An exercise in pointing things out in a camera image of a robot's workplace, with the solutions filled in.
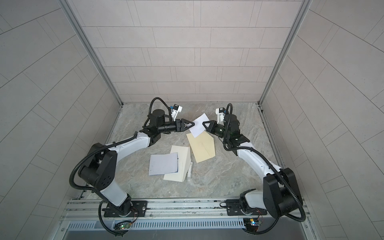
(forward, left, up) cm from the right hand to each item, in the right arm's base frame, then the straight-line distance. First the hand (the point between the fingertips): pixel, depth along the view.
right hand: (202, 124), depth 78 cm
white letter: (-2, +2, -1) cm, 3 cm away
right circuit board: (-42, -20, -23) cm, 52 cm away
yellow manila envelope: (-2, 0, -21) cm, 21 cm away
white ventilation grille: (-40, +24, -22) cm, 51 cm away
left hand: (-1, +4, +1) cm, 4 cm away
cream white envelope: (-10, +12, -21) cm, 26 cm away
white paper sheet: (-11, +24, -21) cm, 34 cm away
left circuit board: (-40, +37, -17) cm, 57 cm away
